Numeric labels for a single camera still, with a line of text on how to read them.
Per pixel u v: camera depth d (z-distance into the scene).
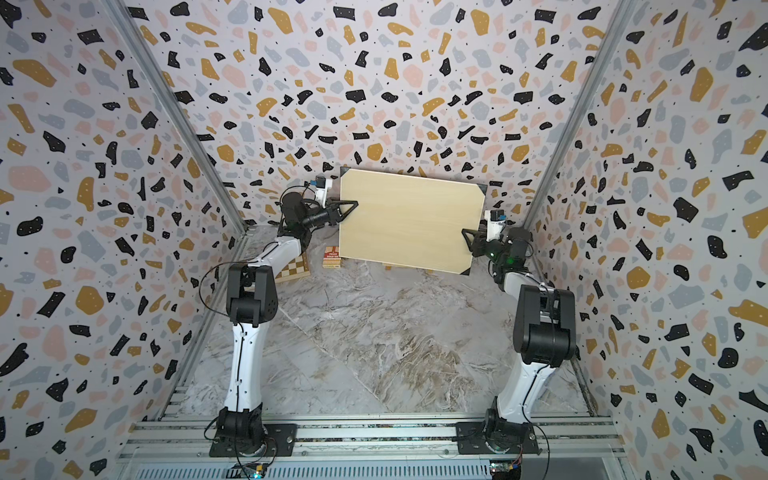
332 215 0.90
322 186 0.88
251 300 0.65
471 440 0.73
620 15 0.72
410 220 0.91
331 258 1.10
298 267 1.03
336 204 0.91
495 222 0.83
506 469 0.71
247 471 0.70
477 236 0.87
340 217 0.92
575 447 0.76
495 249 0.86
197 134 0.93
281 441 0.74
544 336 0.52
